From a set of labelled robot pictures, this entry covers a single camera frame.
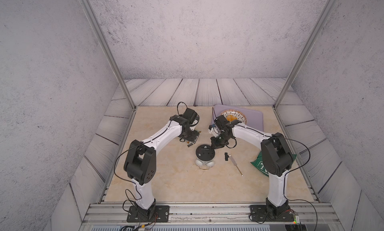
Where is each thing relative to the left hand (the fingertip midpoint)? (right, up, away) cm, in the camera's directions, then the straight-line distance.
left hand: (193, 137), depth 90 cm
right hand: (+12, -6, +2) cm, 13 cm away
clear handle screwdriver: (+25, -16, +1) cm, 29 cm away
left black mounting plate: (-18, -34, -18) cm, 42 cm away
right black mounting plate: (+32, -34, -18) cm, 50 cm away
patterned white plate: (+30, +14, +25) cm, 41 cm away
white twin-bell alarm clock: (+7, -10, 0) cm, 12 cm away
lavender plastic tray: (+46, +11, +25) cm, 54 cm away
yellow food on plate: (+27, +12, +21) cm, 36 cm away
